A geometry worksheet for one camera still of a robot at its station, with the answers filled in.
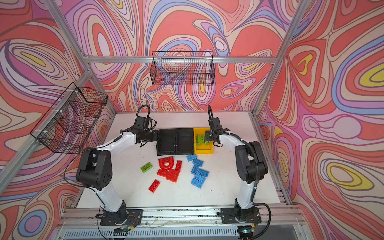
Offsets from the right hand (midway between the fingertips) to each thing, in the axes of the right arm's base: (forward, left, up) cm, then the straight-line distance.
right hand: (212, 138), depth 99 cm
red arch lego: (-13, +28, -3) cm, 31 cm away
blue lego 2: (-23, +8, -3) cm, 24 cm away
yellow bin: (-8, +7, 0) cm, 11 cm away
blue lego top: (-12, +15, -3) cm, 20 cm away
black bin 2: (+2, +19, -6) cm, 20 cm away
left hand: (+1, +34, +5) cm, 34 cm away
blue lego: (-16, +10, -3) cm, 19 cm away
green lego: (-1, +8, 0) cm, 8 cm away
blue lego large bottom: (-27, +11, -3) cm, 29 cm away
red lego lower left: (-29, +35, -3) cm, 46 cm away
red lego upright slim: (-17, +22, -4) cm, 28 cm away
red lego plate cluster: (-23, +26, -3) cm, 35 cm away
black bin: (+2, +32, -6) cm, 33 cm away
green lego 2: (-18, +41, -2) cm, 45 cm away
